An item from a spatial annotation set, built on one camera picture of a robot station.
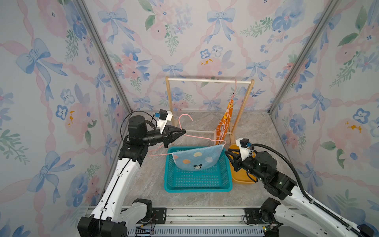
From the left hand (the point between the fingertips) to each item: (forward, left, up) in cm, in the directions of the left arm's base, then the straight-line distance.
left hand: (184, 131), depth 63 cm
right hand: (-2, -21, -12) cm, 24 cm away
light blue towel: (-4, -6, -18) cm, 19 cm away
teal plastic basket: (-7, -18, -36) cm, 41 cm away
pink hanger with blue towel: (-4, +7, -13) cm, 15 cm away
